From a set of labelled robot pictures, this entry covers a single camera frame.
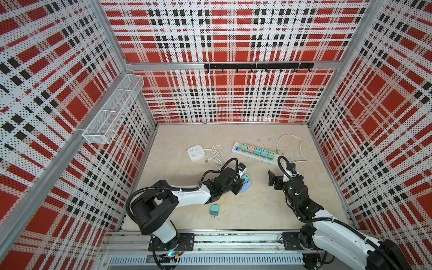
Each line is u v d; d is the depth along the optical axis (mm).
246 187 884
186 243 734
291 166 704
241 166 747
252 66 884
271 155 964
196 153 1022
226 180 653
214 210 822
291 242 735
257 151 984
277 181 743
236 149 1045
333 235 522
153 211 442
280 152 1039
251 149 985
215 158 1003
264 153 978
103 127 926
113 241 785
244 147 1001
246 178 863
